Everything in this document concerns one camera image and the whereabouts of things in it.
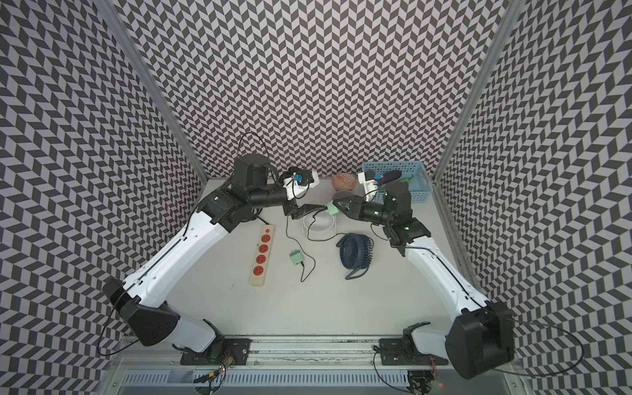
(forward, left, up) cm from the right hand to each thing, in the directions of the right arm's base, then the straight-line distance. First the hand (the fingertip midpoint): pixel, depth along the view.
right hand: (336, 208), depth 72 cm
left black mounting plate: (-33, +31, -27) cm, 53 cm away
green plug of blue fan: (-1, +1, +1) cm, 2 cm away
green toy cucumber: (+36, -34, -26) cm, 56 cm away
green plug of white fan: (-2, +15, -27) cm, 31 cm away
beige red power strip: (-5, +27, -25) cm, 37 cm away
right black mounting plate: (-33, -17, -28) cm, 46 cm away
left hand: (0, +6, +8) cm, 10 cm away
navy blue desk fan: (-6, -7, -17) cm, 19 cm away
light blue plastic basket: (+41, -38, -25) cm, 61 cm away
